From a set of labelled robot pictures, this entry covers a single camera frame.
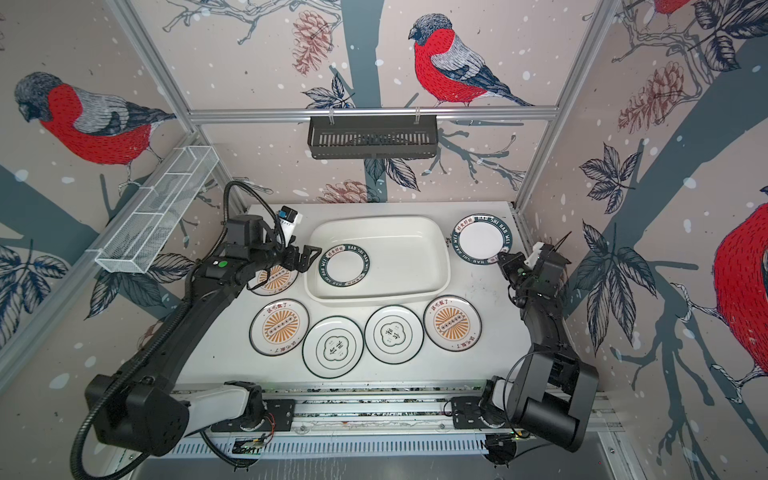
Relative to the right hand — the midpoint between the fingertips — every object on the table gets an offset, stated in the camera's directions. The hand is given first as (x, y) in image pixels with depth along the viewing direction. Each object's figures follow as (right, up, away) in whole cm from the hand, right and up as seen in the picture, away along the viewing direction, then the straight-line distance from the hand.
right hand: (497, 253), depth 84 cm
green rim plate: (-47, -5, +18) cm, 51 cm away
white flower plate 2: (-30, -25, +3) cm, 39 cm away
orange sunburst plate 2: (-12, -22, +6) cm, 25 cm away
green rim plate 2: (-3, +4, +8) cm, 9 cm away
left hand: (-54, +4, -7) cm, 54 cm away
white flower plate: (-48, -27, +1) cm, 55 cm away
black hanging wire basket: (-38, +41, +22) cm, 60 cm away
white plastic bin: (-24, -4, +20) cm, 31 cm away
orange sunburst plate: (-65, -23, +4) cm, 69 cm away
